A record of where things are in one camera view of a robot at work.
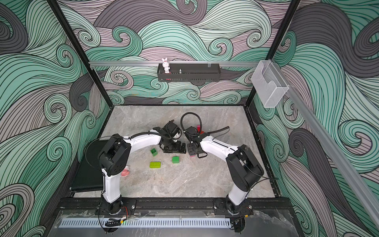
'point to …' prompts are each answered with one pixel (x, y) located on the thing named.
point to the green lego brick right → (175, 159)
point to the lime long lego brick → (154, 164)
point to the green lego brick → (154, 152)
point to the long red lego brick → (202, 132)
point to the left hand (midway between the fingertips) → (181, 150)
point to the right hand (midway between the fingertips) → (193, 150)
